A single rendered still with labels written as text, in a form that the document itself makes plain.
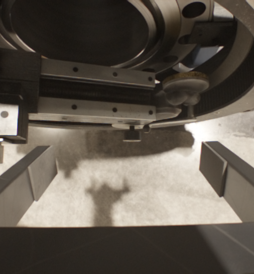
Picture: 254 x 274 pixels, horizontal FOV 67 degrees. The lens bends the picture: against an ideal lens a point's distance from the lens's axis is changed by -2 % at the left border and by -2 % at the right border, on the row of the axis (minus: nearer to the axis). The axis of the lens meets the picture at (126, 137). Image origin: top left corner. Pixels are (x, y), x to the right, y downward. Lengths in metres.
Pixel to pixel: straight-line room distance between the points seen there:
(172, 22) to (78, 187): 0.83
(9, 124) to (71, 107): 0.12
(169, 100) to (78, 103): 0.19
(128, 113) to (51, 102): 0.14
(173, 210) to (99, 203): 0.35
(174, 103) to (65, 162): 0.71
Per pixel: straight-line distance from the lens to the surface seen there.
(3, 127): 0.30
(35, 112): 0.36
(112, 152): 0.95
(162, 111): 0.44
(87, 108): 0.37
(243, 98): 0.37
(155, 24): 0.38
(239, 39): 0.33
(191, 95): 0.45
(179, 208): 0.96
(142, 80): 0.42
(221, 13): 0.40
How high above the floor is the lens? 0.93
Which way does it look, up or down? 80 degrees down
